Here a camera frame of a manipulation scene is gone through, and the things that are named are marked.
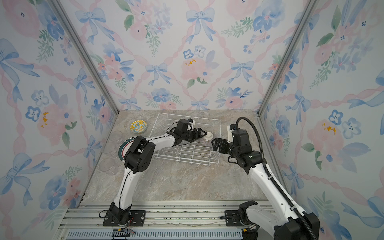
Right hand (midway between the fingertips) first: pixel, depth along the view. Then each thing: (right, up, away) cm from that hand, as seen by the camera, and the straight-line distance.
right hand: (219, 141), depth 79 cm
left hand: (-6, +3, +19) cm, 20 cm away
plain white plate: (-57, -6, +17) cm, 60 cm away
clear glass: (-65, -15, +10) cm, 68 cm away
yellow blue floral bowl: (-54, +8, +31) cm, 63 cm away
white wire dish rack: (-16, -9, +19) cm, 26 cm away
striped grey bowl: (-5, -1, +19) cm, 20 cm away
